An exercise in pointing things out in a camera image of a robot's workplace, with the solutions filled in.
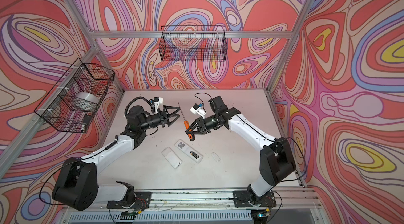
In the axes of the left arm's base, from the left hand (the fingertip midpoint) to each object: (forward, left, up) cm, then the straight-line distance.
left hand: (180, 113), depth 73 cm
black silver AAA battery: (-10, -6, -25) cm, 28 cm away
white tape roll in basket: (+3, +43, +6) cm, 43 cm away
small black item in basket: (-1, +45, -2) cm, 45 cm away
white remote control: (-8, -2, -25) cm, 27 cm away
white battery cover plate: (-11, +7, -26) cm, 29 cm away
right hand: (-9, -5, -6) cm, 11 cm away
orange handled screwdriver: (-10, -5, -4) cm, 12 cm away
